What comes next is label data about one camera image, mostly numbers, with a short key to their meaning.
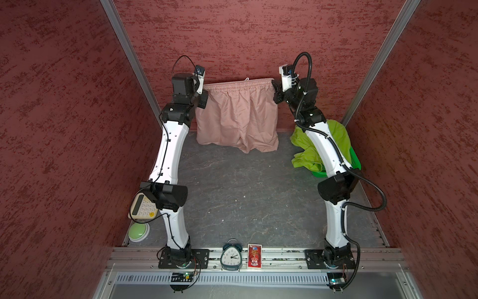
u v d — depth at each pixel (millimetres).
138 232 784
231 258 710
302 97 594
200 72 623
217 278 709
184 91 540
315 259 740
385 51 831
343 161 542
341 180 527
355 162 972
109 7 704
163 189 471
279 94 691
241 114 850
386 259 759
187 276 705
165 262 722
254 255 740
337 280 700
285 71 631
